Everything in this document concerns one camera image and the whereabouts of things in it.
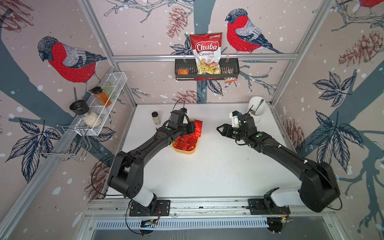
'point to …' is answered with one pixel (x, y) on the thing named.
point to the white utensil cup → (257, 106)
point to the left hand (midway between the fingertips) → (198, 123)
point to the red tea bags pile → (187, 142)
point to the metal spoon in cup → (253, 112)
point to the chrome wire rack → (68, 141)
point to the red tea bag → (198, 126)
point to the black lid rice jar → (89, 119)
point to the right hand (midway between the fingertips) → (219, 128)
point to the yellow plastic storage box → (188, 152)
